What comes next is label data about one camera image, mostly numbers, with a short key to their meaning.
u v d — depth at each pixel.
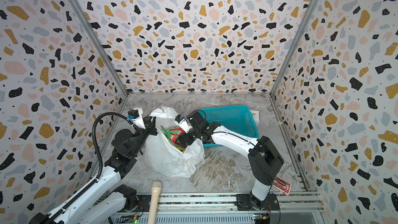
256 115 1.03
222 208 0.73
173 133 0.77
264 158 0.46
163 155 0.76
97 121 0.50
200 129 0.65
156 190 0.75
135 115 0.60
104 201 0.57
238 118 1.06
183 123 0.74
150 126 0.64
